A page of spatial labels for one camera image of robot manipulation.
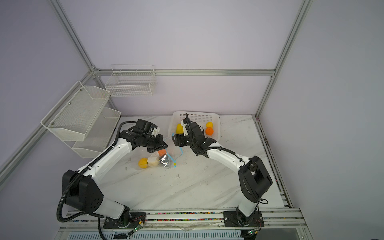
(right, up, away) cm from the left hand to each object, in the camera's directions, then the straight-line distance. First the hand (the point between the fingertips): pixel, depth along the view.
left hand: (167, 146), depth 81 cm
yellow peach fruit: (-17, -11, +9) cm, 22 cm away
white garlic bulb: (-10, -10, +6) cm, 15 cm away
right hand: (+4, +5, +2) cm, 7 cm away
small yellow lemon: (+26, +13, +27) cm, 40 cm away
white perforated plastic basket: (+1, +18, +27) cm, 33 cm away
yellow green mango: (+4, +10, +26) cm, 28 cm away
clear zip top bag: (+2, -5, +12) cm, 13 cm away
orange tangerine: (-5, -5, +8) cm, 10 cm away
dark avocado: (-2, -8, +3) cm, 9 cm away
